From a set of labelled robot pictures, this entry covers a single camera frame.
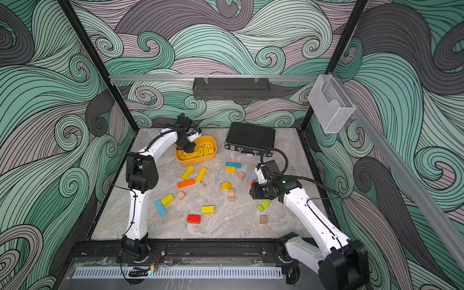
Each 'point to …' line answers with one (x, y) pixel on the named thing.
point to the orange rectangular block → (185, 183)
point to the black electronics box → (249, 139)
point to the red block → (192, 219)
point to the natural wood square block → (241, 176)
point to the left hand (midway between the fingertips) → (189, 145)
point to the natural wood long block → (231, 195)
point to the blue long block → (161, 208)
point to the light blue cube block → (254, 176)
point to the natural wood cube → (263, 219)
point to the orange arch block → (252, 182)
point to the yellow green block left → (168, 200)
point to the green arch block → (264, 205)
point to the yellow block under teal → (230, 169)
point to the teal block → (237, 165)
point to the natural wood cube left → (180, 196)
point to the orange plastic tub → (205, 150)
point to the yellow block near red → (208, 209)
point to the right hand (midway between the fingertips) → (252, 192)
